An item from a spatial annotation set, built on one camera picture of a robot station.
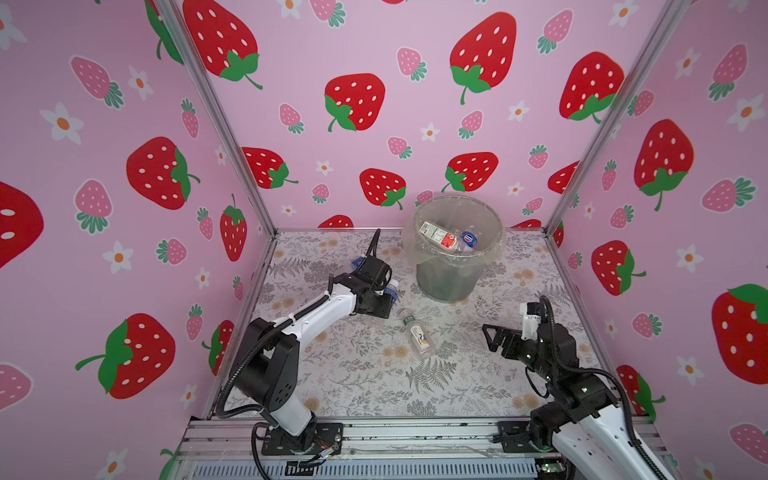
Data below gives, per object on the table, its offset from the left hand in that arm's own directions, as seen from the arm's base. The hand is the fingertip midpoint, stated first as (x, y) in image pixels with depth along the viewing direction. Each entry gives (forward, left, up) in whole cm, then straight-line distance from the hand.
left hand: (385, 306), depth 88 cm
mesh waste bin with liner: (+7, -21, +6) cm, 23 cm away
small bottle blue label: (+18, -26, +11) cm, 34 cm away
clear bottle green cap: (-8, -11, -4) cm, 14 cm away
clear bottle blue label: (+3, -2, +3) cm, 5 cm away
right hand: (-10, -30, +6) cm, 32 cm away
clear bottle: (+15, -16, +15) cm, 27 cm away
